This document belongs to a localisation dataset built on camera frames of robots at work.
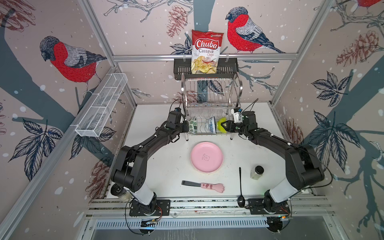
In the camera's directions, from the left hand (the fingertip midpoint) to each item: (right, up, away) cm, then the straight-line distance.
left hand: (186, 123), depth 90 cm
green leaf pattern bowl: (+4, -1, 0) cm, 4 cm away
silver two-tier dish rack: (+14, +15, +14) cm, 25 cm away
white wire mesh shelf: (-45, +2, -19) cm, 49 cm away
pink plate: (+12, -21, -1) cm, 24 cm away
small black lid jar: (+37, -25, -14) cm, 47 cm away
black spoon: (+29, -40, -15) cm, 52 cm away
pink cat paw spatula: (+18, -34, -11) cm, 41 cm away
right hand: (+22, -1, 0) cm, 22 cm away
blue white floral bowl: (+15, -1, +2) cm, 15 cm away
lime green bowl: (+20, -1, +2) cm, 21 cm away
